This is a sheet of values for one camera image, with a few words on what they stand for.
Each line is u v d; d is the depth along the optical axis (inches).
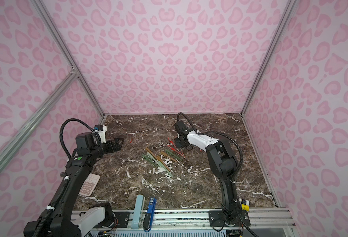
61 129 21.7
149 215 28.4
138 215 27.8
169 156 37.5
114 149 28.1
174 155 38.1
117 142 28.3
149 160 37.4
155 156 37.7
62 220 15.1
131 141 40.9
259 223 28.4
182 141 28.2
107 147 27.7
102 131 27.8
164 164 36.5
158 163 36.5
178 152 38.5
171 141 40.6
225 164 21.1
